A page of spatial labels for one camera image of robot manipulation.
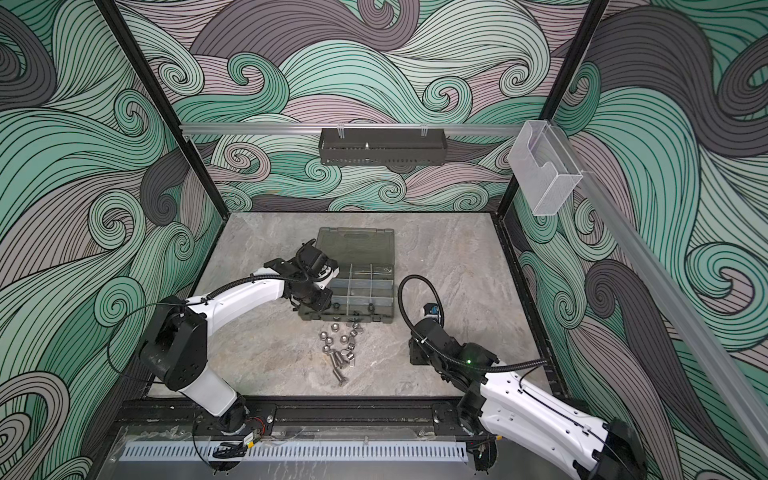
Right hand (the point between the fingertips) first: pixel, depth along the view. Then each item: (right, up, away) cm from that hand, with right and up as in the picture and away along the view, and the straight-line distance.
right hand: (413, 344), depth 79 cm
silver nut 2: (-25, -3, +6) cm, 26 cm away
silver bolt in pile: (-21, -5, +4) cm, 22 cm away
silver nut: (-24, -1, +7) cm, 25 cm away
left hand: (-25, +10, +8) cm, 28 cm away
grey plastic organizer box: (-14, +12, +18) cm, 26 cm away
